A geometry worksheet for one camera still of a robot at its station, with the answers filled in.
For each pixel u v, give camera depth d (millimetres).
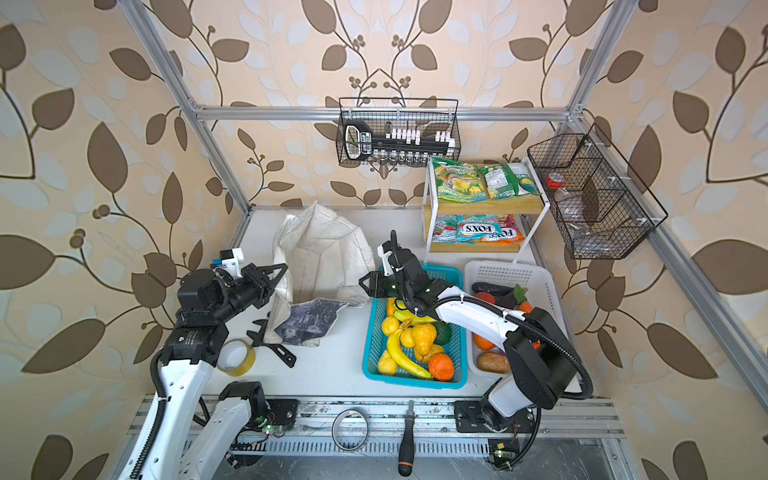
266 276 655
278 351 847
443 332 819
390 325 844
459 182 781
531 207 755
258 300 633
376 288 722
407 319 852
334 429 737
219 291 566
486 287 937
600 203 749
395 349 801
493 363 770
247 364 806
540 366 432
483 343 808
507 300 880
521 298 889
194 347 496
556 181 806
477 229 866
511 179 768
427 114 911
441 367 749
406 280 641
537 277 918
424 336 784
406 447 685
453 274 903
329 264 1012
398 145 828
